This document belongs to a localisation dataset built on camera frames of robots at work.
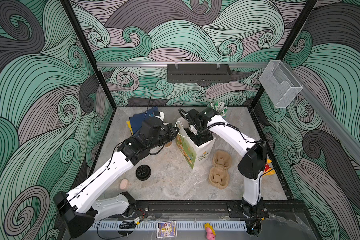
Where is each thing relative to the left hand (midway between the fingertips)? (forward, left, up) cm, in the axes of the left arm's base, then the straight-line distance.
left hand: (181, 128), depth 67 cm
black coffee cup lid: (-9, +21, -30) cm, 38 cm away
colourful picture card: (-36, +6, -31) cm, 47 cm away
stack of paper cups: (+9, +7, -30) cm, 32 cm away
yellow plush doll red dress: (-7, -49, -26) cm, 56 cm away
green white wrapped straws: (+28, -26, -14) cm, 40 cm away
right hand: (+1, -11, -17) cm, 20 cm away
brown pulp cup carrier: (-11, -22, -29) cm, 38 cm away
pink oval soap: (-16, +31, -31) cm, 46 cm away
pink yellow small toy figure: (-37, -14, -28) cm, 48 cm away
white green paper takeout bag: (-6, -8, -15) cm, 19 cm away
